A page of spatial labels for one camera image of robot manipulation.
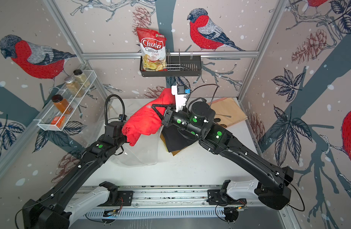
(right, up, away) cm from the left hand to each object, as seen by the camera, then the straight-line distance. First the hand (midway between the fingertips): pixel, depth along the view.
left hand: (131, 127), depth 80 cm
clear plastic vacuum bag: (+7, -15, +3) cm, 17 cm away
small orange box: (-29, +5, -15) cm, 33 cm away
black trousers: (+25, -8, +3) cm, 27 cm away
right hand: (+18, +12, -29) cm, 36 cm away
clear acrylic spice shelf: (-36, +4, -15) cm, 39 cm away
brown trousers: (+24, -16, +5) cm, 30 cm away
